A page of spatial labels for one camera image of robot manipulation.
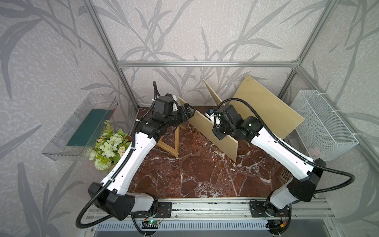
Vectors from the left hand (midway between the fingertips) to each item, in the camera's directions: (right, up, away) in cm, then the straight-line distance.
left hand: (193, 112), depth 70 cm
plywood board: (+47, -2, +7) cm, 47 cm away
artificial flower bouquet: (-35, -16, -8) cm, 39 cm away
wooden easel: (-12, -24, +20) cm, 33 cm away
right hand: (+11, -6, +4) cm, 13 cm away
